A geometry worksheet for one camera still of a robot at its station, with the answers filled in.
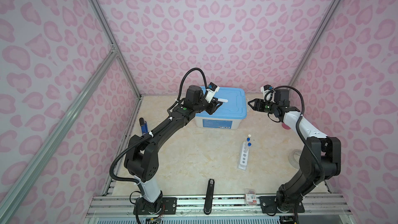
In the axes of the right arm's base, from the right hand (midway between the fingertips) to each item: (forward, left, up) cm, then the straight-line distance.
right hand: (254, 101), depth 89 cm
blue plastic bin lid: (-2, +10, -3) cm, 11 cm away
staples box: (-45, +6, -18) cm, 49 cm away
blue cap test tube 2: (-22, +6, -4) cm, 23 cm away
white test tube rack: (-27, +6, -16) cm, 32 cm away
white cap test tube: (-20, +5, -5) cm, 21 cm away
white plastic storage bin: (-7, +21, -13) cm, 26 cm away
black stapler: (-46, +25, -17) cm, 55 cm away
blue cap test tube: (-25, +6, -5) cm, 26 cm away
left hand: (-5, +20, +7) cm, 21 cm away
